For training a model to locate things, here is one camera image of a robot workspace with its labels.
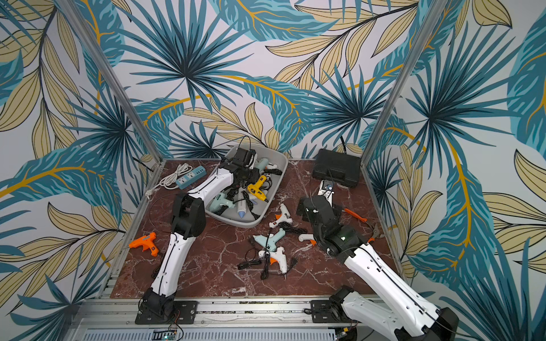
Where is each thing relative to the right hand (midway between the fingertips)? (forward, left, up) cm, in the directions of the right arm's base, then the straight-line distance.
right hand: (315, 201), depth 74 cm
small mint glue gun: (-4, +15, -23) cm, 28 cm away
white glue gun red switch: (+7, +9, -23) cm, 25 cm away
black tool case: (+34, -23, -21) cm, 46 cm away
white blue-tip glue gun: (+11, +29, -19) cm, 37 cm away
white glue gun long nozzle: (-3, +1, -22) cm, 22 cm away
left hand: (+28, +23, -17) cm, 40 cm away
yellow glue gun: (+20, +23, -18) cm, 36 cm away
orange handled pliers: (-1, -28, -21) cm, 35 cm away
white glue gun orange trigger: (-11, +14, -24) cm, 30 cm away
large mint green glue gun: (+34, +20, -15) cm, 42 cm away
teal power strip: (+30, +57, -21) cm, 68 cm away
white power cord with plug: (+28, +66, -21) cm, 74 cm away
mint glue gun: (+14, +38, -17) cm, 44 cm away
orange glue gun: (-3, +68, -22) cm, 71 cm away
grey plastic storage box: (+13, +23, -24) cm, 35 cm away
